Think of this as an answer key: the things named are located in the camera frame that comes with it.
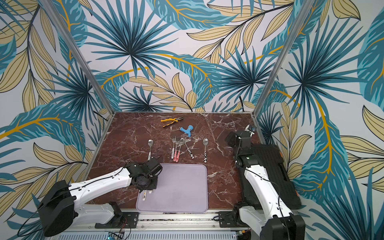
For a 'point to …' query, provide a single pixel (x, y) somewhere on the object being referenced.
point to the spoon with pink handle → (181, 142)
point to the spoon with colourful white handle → (144, 195)
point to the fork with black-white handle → (189, 152)
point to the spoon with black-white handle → (205, 141)
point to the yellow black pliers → (170, 119)
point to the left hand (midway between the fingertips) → (152, 188)
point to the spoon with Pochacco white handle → (150, 143)
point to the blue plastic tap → (190, 128)
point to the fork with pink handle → (177, 141)
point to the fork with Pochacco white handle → (174, 139)
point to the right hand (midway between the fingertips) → (238, 136)
